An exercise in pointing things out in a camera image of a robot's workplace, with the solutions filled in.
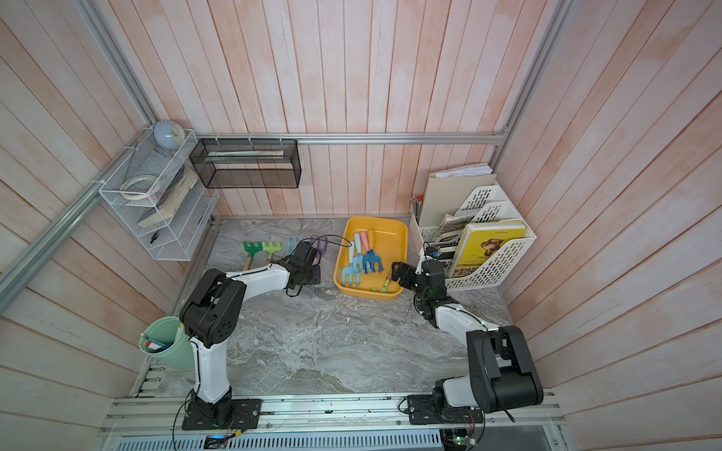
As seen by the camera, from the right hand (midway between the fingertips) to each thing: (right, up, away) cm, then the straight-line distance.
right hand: (402, 265), depth 92 cm
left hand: (-31, -5, +9) cm, 33 cm away
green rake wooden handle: (-56, +4, +16) cm, 59 cm away
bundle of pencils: (+7, +22, +9) cm, 24 cm away
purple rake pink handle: (-27, +5, -7) cm, 28 cm away
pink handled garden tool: (-12, +8, +18) cm, 23 cm away
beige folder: (+16, +25, +2) cm, 30 cm away
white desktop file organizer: (+15, +8, +9) cm, 19 cm away
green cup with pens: (-69, -20, -15) cm, 73 cm away
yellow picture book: (+21, +8, -9) cm, 25 cm away
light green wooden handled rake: (-50, +5, +18) cm, 53 cm away
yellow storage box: (-2, +7, +19) cm, 21 cm away
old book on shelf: (-69, +21, -12) cm, 73 cm away
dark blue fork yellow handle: (-10, +2, +13) cm, 16 cm away
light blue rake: (-41, +7, +19) cm, 46 cm away
